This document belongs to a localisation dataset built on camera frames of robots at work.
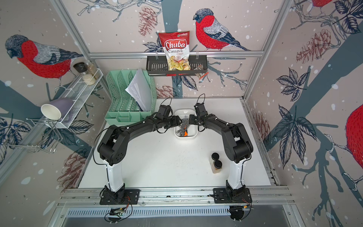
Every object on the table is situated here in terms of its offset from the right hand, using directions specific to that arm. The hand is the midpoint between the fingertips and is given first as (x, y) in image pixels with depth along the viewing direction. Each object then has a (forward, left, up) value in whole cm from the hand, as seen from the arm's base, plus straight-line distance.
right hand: (192, 118), depth 100 cm
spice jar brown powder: (-35, -14, +3) cm, 37 cm away
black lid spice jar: (-29, -13, +3) cm, 32 cm away
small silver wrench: (-9, +10, -4) cm, 14 cm away
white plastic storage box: (-6, -1, -6) cm, 9 cm away
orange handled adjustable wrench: (-9, +4, -5) cm, 11 cm away
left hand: (-4, +7, +4) cm, 9 cm away
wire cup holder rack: (-31, +72, +17) cm, 80 cm away
